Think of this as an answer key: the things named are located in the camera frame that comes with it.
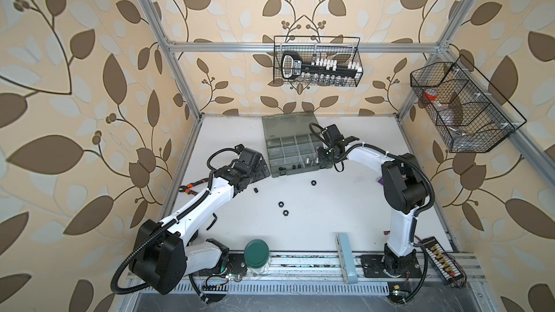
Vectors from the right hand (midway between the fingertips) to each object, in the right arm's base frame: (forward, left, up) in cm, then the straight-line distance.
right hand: (324, 156), depth 100 cm
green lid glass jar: (-43, +28, +7) cm, 52 cm away
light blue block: (-43, -1, +1) cm, 43 cm away
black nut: (-15, +31, -3) cm, 35 cm away
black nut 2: (-21, +21, -3) cm, 30 cm away
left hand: (-12, +31, +10) cm, 34 cm away
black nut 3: (-25, +19, -4) cm, 31 cm away
